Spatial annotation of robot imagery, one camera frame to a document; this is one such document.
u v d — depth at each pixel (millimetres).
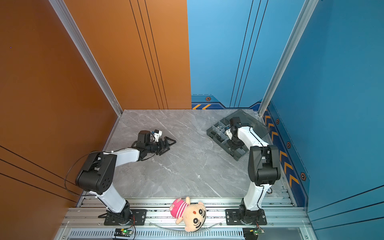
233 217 725
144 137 756
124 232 707
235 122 777
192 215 669
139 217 736
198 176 870
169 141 859
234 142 808
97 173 479
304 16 725
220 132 1029
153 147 819
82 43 815
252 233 700
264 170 491
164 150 898
